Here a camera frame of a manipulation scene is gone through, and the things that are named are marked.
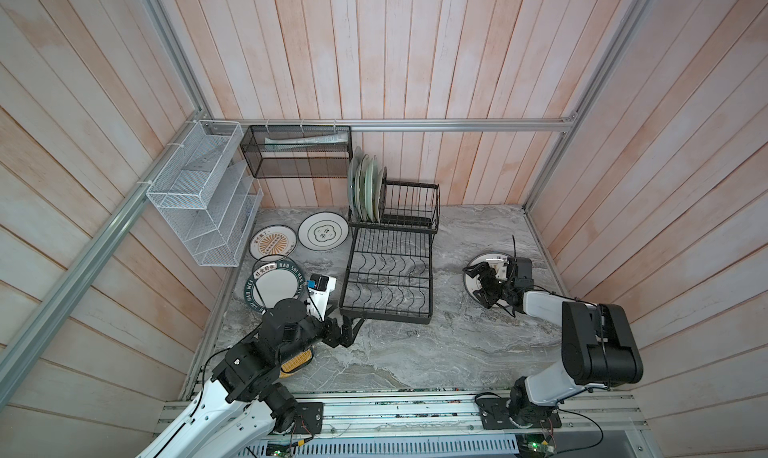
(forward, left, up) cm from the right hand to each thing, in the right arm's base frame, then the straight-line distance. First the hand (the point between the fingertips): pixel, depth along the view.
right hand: (467, 277), depth 95 cm
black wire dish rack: (+5, +26, -3) cm, 26 cm away
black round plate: (+7, +28, +29) cm, 41 cm away
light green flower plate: (+7, +31, +31) cm, 45 cm away
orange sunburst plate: (-6, +1, +6) cm, 9 cm away
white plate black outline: (+22, +51, -4) cm, 56 cm away
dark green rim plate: (0, +65, -3) cm, 65 cm away
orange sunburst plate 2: (+16, +69, -3) cm, 71 cm away
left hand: (-23, +34, +18) cm, 45 cm away
